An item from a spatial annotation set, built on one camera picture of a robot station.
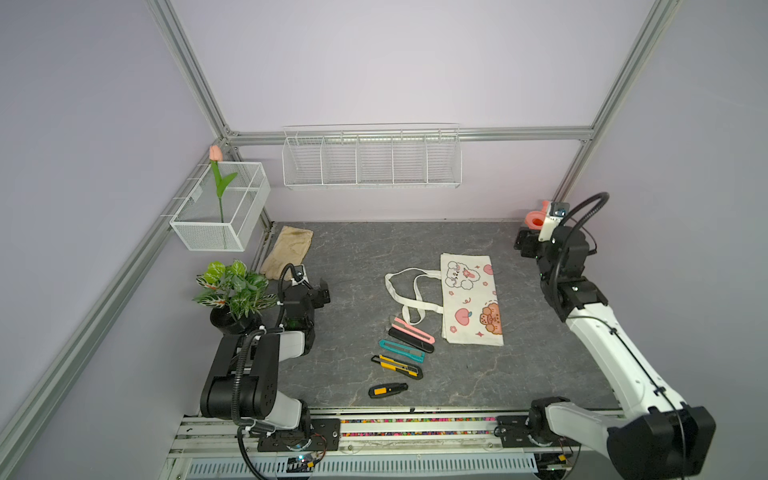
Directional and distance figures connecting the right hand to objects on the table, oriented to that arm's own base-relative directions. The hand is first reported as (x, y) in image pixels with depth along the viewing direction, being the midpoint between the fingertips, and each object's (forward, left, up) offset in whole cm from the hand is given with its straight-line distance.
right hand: (540, 224), depth 75 cm
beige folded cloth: (+20, +77, -32) cm, 85 cm away
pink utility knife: (-13, +34, -31) cm, 48 cm away
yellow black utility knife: (-27, +32, -31) cm, 52 cm away
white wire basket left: (-1, +86, +3) cm, 86 cm away
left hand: (-2, +64, -24) cm, 69 cm away
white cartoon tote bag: (0, +14, -32) cm, 35 cm away
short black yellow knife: (-31, +40, -32) cm, 59 cm away
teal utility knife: (-21, +34, -32) cm, 51 cm away
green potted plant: (-14, +77, -10) cm, 79 cm away
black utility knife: (-17, +32, -32) cm, 49 cm away
